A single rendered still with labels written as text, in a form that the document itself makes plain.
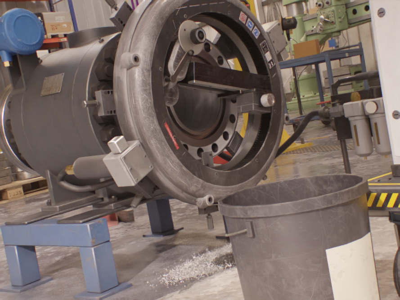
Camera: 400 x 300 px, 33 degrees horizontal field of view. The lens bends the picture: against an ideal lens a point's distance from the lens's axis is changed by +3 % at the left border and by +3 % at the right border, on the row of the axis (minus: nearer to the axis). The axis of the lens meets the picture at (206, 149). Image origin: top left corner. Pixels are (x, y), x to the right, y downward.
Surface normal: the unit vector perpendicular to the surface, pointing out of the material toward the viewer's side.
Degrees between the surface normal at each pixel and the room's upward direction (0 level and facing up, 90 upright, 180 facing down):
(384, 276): 0
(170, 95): 90
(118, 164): 113
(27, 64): 90
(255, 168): 90
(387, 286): 0
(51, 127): 93
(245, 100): 77
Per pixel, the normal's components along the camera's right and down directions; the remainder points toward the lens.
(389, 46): -0.77, 0.19
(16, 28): 0.71, -0.07
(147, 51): 0.49, -0.16
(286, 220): -0.25, 0.18
